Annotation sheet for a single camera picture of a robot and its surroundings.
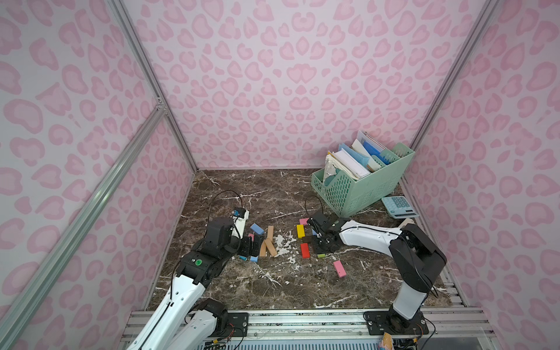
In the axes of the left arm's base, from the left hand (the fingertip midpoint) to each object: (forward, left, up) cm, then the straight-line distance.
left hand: (252, 231), depth 75 cm
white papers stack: (+26, -34, +8) cm, 44 cm away
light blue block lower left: (-3, +1, -18) cm, 18 cm away
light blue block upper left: (+11, +1, -18) cm, 21 cm away
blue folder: (+36, -50, +4) cm, 62 cm away
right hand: (+2, -24, -19) cm, 31 cm away
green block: (-2, -26, -17) cm, 31 cm away
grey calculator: (+21, -63, -16) cm, 68 cm away
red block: (+2, -19, -18) cm, 26 cm away
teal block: (-2, +6, -18) cm, 19 cm away
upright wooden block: (+9, -5, -18) cm, 21 cm away
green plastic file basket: (+18, -35, -4) cm, 40 cm away
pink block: (-7, -32, -17) cm, 37 cm away
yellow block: (+9, -18, -18) cm, 27 cm away
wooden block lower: (+2, -2, -18) cm, 18 cm away
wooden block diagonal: (+2, -5, -17) cm, 18 cm away
